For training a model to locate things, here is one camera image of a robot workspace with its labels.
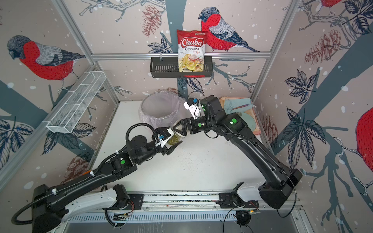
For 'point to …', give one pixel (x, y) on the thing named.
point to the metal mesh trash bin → (160, 109)
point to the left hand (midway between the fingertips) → (176, 130)
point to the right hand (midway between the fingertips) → (180, 125)
